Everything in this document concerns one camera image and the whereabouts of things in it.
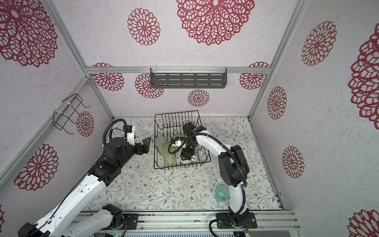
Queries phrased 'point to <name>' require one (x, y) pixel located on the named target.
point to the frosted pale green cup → (161, 140)
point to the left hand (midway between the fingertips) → (142, 139)
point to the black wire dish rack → (169, 125)
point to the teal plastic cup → (222, 192)
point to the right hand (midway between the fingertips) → (186, 149)
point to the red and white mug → (193, 158)
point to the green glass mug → (178, 137)
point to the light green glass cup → (169, 159)
